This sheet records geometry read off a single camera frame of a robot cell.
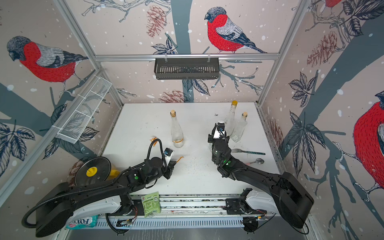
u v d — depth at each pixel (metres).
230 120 0.86
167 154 0.70
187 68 1.05
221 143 0.59
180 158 0.83
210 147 0.71
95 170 0.74
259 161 0.90
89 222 0.68
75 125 0.82
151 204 0.74
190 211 0.73
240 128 0.88
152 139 1.01
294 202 0.41
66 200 0.41
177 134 0.92
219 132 0.63
